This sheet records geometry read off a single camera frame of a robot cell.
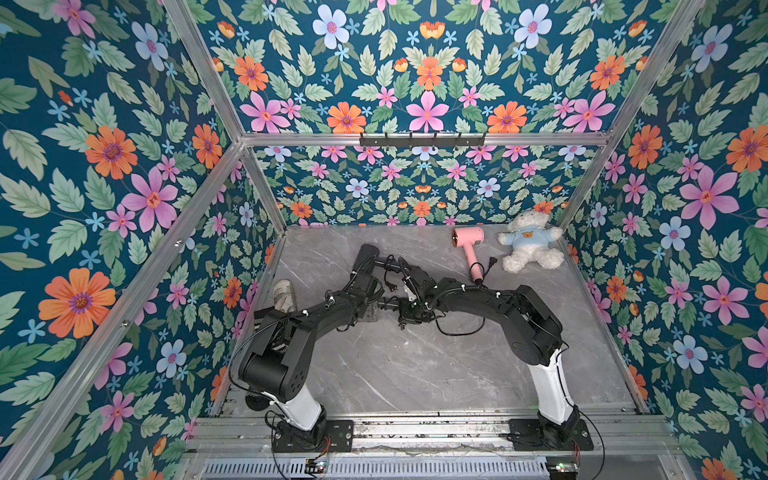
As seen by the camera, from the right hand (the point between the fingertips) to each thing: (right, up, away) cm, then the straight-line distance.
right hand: (405, 312), depth 95 cm
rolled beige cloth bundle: (-39, +5, +1) cm, 40 cm away
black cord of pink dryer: (+32, +16, +13) cm, 38 cm away
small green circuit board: (-22, -33, -23) cm, 46 cm away
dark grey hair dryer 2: (-5, +4, -2) cm, 6 cm away
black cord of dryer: (+17, -6, -4) cm, 18 cm away
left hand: (-14, +1, +1) cm, 14 cm away
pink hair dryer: (+24, +26, +17) cm, 39 cm away
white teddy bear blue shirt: (+45, +25, +12) cm, 53 cm away
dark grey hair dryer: (-14, +17, +15) cm, 27 cm away
